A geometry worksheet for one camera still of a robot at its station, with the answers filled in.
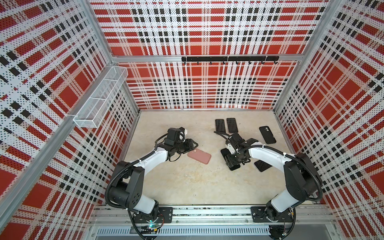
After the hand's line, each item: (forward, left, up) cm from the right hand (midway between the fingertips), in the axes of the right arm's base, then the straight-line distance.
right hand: (233, 162), depth 88 cm
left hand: (+7, +22, +6) cm, 24 cm away
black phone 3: (+33, -5, -5) cm, 34 cm away
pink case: (+8, +20, -6) cm, 22 cm away
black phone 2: (+33, +5, -5) cm, 33 cm away
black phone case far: (+24, -30, -6) cm, 39 cm away
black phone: (+8, +4, -1) cm, 9 cm away
